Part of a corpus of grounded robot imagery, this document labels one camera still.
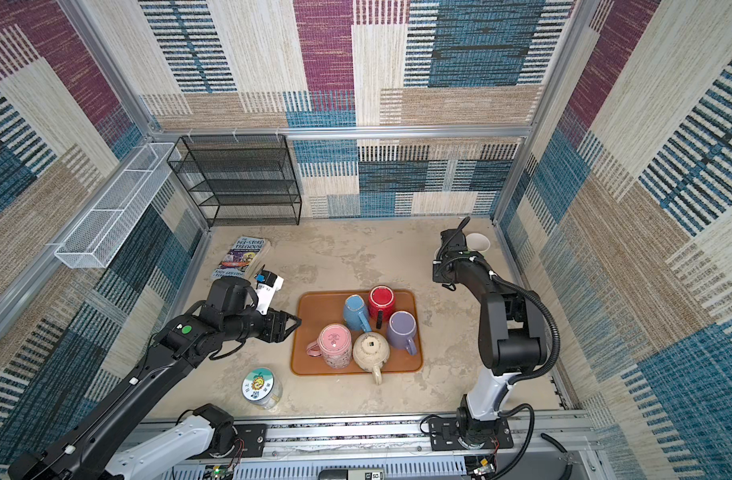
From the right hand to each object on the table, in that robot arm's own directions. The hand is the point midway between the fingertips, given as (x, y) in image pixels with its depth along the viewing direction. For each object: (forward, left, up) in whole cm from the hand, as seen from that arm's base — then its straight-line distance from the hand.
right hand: (448, 275), depth 96 cm
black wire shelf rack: (+36, +70, +12) cm, 80 cm away
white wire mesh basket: (-4, +88, +28) cm, 92 cm away
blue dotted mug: (-14, +29, +2) cm, 32 cm away
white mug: (+11, -11, +3) cm, 16 cm away
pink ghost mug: (-24, +34, +6) cm, 42 cm away
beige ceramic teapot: (-25, +25, +3) cm, 35 cm away
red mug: (-10, +22, +2) cm, 24 cm away
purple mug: (-18, +17, +2) cm, 25 cm away
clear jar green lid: (-32, +52, +2) cm, 61 cm away
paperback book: (+14, +69, -4) cm, 71 cm away
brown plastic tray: (-7, +41, -7) cm, 42 cm away
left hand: (-19, +44, +13) cm, 49 cm away
